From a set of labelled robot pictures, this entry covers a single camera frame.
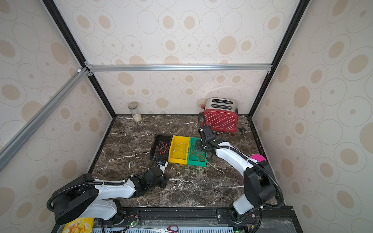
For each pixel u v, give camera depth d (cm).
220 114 99
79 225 69
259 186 44
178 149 99
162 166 78
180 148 100
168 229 70
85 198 42
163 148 101
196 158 92
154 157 94
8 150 51
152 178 66
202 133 67
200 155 92
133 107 106
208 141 65
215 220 74
